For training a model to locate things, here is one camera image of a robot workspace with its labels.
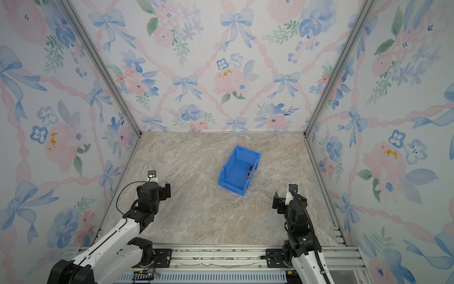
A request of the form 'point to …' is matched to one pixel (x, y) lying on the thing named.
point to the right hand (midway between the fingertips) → (287, 193)
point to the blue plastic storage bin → (233, 176)
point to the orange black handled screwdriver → (249, 171)
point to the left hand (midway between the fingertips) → (156, 182)
